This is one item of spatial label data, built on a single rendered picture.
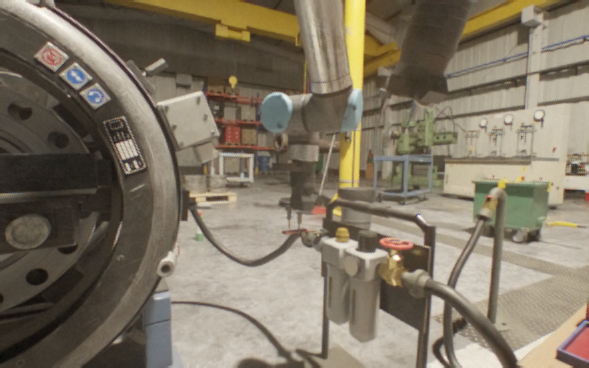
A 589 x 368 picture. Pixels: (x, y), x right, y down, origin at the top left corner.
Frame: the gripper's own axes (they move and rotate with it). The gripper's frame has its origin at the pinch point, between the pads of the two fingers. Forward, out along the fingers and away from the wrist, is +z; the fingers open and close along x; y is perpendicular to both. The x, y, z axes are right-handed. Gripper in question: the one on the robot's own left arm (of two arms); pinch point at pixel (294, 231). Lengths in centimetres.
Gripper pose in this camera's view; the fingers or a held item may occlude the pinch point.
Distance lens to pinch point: 83.9
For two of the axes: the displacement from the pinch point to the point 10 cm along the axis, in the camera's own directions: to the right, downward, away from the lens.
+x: -5.3, -0.7, 8.4
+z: -0.2, 10.0, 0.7
